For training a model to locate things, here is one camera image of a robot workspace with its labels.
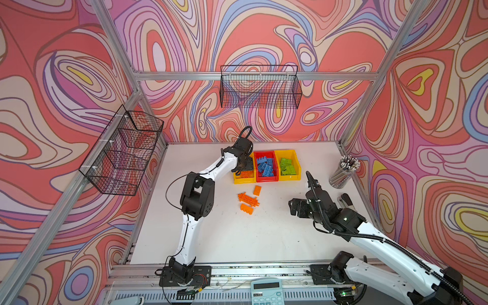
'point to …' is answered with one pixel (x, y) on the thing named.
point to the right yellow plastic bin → (289, 154)
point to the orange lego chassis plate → (245, 198)
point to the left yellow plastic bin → (245, 180)
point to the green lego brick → (286, 167)
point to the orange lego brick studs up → (257, 190)
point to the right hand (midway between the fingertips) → (299, 207)
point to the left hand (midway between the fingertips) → (248, 165)
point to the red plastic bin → (259, 176)
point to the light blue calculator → (267, 291)
